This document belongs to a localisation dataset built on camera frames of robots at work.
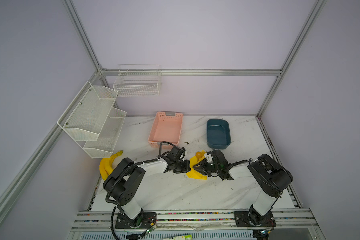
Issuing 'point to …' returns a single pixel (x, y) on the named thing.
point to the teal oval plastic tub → (218, 133)
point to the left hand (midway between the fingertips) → (190, 169)
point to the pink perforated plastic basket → (165, 126)
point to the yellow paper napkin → (193, 173)
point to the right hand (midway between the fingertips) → (192, 168)
